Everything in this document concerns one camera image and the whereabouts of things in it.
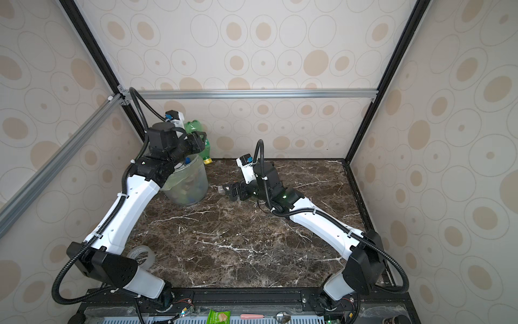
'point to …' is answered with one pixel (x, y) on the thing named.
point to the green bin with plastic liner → (188, 184)
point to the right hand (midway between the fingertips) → (242, 178)
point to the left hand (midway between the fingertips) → (206, 131)
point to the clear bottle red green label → (221, 190)
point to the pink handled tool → (251, 316)
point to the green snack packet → (218, 317)
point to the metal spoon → (282, 317)
